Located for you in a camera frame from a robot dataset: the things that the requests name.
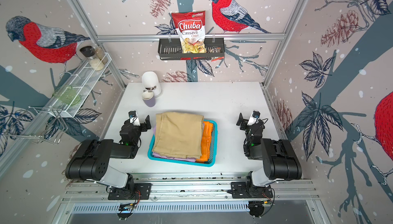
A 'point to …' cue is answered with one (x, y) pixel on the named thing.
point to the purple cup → (150, 103)
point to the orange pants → (207, 128)
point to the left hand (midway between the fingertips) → (143, 113)
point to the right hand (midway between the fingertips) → (248, 113)
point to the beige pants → (178, 134)
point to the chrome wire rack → (36, 121)
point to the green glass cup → (67, 94)
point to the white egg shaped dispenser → (150, 81)
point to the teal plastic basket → (211, 161)
